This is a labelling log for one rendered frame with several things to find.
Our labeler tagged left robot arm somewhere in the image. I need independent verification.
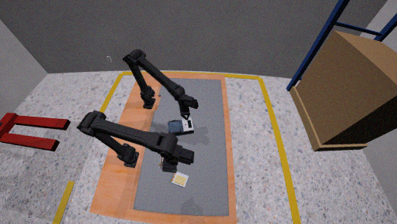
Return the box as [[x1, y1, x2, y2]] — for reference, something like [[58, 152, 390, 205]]
[[123, 49, 199, 112]]

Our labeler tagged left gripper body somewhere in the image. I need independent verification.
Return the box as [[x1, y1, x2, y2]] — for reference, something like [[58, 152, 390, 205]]
[[179, 106, 190, 117]]

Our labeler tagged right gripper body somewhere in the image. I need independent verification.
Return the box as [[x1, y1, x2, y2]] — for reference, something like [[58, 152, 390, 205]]
[[162, 158, 177, 172]]

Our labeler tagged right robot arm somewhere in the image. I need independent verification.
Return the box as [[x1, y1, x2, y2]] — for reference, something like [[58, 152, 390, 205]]
[[76, 110, 195, 168]]

